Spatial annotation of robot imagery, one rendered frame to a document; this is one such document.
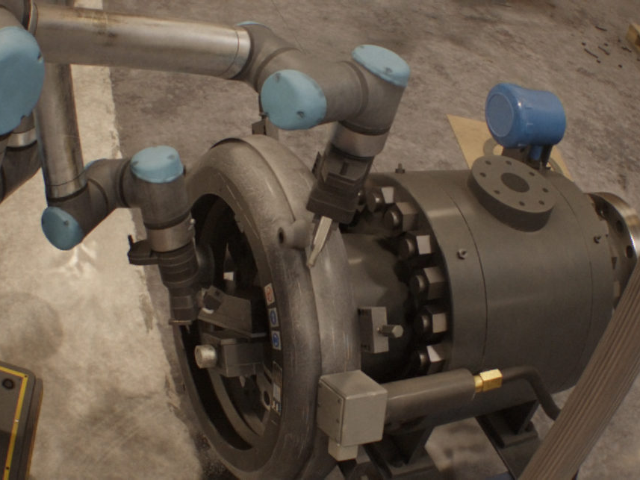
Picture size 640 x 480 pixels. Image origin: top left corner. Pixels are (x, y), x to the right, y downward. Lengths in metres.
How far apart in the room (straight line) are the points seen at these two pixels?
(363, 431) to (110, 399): 1.12
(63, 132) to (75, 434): 1.18
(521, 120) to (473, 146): 1.90
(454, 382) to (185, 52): 0.81
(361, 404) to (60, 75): 0.77
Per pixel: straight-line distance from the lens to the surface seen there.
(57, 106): 1.57
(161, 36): 1.33
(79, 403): 2.66
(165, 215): 1.68
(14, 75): 1.02
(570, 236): 2.22
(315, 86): 1.37
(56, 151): 1.59
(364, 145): 1.51
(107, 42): 1.27
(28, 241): 3.17
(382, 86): 1.45
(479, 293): 2.02
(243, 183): 1.89
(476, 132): 4.33
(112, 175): 1.72
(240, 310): 1.89
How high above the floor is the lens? 1.99
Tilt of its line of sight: 36 degrees down
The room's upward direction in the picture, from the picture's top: 17 degrees clockwise
